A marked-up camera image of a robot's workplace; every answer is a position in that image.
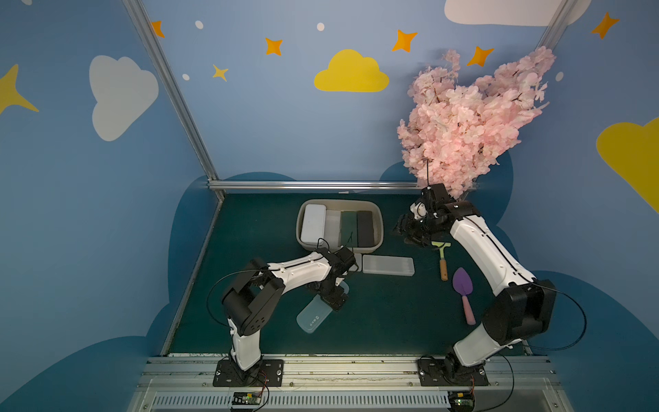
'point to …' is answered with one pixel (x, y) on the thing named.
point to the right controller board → (462, 400)
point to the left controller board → (246, 398)
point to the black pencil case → (365, 228)
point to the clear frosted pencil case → (332, 230)
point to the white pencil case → (313, 224)
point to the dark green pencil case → (348, 229)
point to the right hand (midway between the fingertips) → (400, 232)
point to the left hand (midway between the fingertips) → (328, 295)
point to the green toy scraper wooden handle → (442, 262)
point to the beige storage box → (347, 205)
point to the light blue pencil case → (316, 312)
